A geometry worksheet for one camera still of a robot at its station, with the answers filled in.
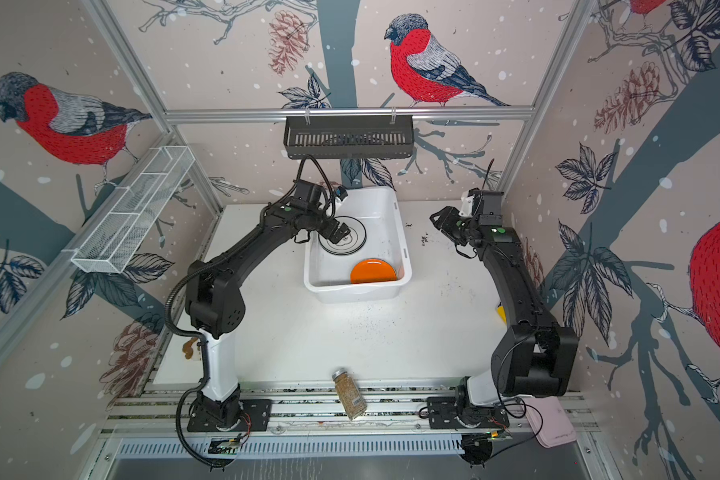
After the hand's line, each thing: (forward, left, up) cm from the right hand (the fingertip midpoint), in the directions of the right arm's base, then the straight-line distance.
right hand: (434, 221), depth 82 cm
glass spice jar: (-42, +21, -20) cm, 51 cm away
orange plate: (-2, +19, -23) cm, 30 cm away
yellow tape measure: (-15, -23, -26) cm, 37 cm away
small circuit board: (-52, +53, -26) cm, 79 cm away
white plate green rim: (+9, +27, -22) cm, 36 cm away
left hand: (+5, +29, -5) cm, 30 cm away
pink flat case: (-44, -25, -22) cm, 55 cm away
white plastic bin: (-4, +34, -24) cm, 42 cm away
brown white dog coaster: (-31, +69, -21) cm, 79 cm away
